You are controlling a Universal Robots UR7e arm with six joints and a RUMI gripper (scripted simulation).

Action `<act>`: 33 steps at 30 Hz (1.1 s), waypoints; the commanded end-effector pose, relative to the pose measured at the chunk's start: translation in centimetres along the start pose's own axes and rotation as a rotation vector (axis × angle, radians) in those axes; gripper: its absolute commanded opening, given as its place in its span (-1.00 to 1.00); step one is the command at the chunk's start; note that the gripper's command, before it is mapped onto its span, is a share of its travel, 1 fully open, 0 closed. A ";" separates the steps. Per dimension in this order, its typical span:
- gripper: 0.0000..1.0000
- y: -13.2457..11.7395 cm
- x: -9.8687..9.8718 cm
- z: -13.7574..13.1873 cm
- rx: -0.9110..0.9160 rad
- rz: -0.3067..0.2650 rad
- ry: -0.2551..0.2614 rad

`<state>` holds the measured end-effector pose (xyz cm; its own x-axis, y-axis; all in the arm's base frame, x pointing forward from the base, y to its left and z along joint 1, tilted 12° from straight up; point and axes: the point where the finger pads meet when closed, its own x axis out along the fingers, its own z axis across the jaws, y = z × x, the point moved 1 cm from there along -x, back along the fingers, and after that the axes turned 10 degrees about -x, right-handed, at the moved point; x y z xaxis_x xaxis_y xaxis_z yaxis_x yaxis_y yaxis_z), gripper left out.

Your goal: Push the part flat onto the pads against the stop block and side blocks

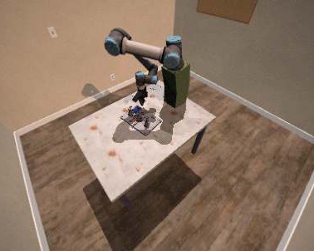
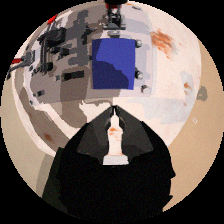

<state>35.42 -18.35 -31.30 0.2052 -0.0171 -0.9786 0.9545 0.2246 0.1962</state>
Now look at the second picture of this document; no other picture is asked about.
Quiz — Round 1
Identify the blue flat rectangular plate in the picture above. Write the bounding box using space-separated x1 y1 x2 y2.
92 38 135 90

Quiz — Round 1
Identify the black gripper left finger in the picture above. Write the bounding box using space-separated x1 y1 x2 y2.
55 105 115 180

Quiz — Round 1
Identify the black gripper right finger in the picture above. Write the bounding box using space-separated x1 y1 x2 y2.
114 105 176 179

